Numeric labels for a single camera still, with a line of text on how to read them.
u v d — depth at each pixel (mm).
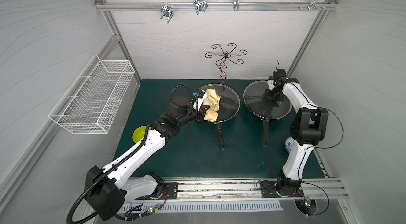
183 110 564
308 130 532
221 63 840
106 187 376
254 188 757
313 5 764
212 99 677
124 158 429
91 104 687
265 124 881
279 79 726
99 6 768
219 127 879
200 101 616
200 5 765
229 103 874
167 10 761
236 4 775
